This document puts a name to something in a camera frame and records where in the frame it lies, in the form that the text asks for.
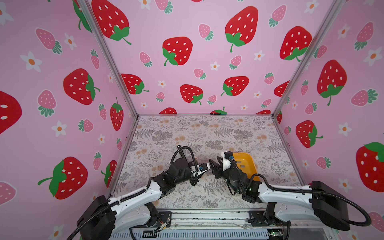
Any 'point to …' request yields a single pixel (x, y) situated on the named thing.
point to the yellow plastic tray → (245, 162)
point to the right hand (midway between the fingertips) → (212, 159)
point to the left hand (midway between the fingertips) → (205, 166)
